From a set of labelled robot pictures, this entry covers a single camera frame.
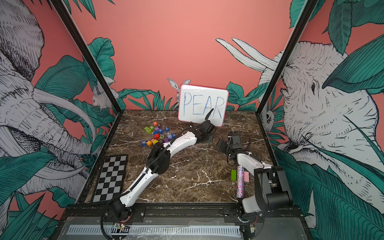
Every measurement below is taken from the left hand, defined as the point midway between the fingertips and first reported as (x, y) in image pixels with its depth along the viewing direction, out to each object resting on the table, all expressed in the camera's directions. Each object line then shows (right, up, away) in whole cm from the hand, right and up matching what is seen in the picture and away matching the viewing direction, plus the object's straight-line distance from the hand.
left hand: (212, 135), depth 102 cm
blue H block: (-37, +3, +5) cm, 38 cm away
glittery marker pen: (+14, -25, -19) cm, 34 cm away
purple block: (-32, -3, +1) cm, 32 cm away
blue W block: (-27, 0, +2) cm, 27 cm away
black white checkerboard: (-59, -24, -20) cm, 66 cm away
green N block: (-35, -1, +2) cm, 35 cm away
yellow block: (-39, -4, -1) cm, 40 cm away
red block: (-39, -1, +2) cm, 39 cm away
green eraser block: (+11, -22, -14) cm, 29 cm away
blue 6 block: (-47, -5, -1) cm, 47 cm away
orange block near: (-43, -5, -1) cm, 44 cm away
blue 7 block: (-32, +4, +6) cm, 33 cm away
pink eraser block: (+19, -23, -16) cm, 34 cm away
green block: (-47, +4, +6) cm, 47 cm away
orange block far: (-42, +8, +9) cm, 44 cm away
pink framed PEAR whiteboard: (-12, +23, +5) cm, 26 cm away
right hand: (+5, -4, -8) cm, 11 cm away
